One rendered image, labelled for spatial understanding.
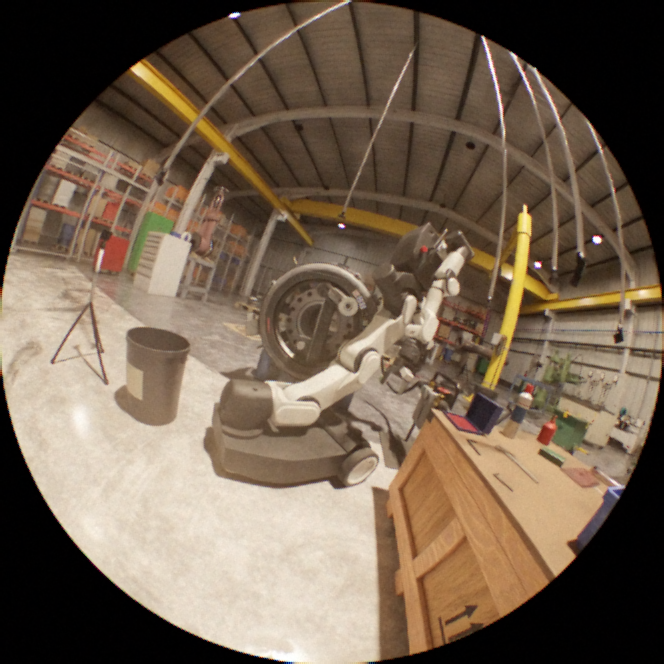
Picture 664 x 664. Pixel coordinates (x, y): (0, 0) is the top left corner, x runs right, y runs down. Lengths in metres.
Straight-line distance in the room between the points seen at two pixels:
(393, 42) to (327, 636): 8.78
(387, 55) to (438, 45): 1.52
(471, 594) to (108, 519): 0.89
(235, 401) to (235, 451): 0.17
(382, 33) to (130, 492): 8.62
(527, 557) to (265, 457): 0.77
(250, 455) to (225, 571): 0.41
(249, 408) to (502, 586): 0.86
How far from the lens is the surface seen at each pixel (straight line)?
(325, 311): 1.32
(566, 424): 3.58
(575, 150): 9.67
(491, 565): 0.55
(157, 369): 0.97
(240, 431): 0.87
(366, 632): 0.78
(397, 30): 7.99
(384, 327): 1.06
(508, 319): 4.60
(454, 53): 8.21
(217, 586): 0.72
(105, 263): 5.96
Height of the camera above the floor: 0.70
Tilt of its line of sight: 5 degrees down
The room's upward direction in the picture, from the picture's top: 19 degrees clockwise
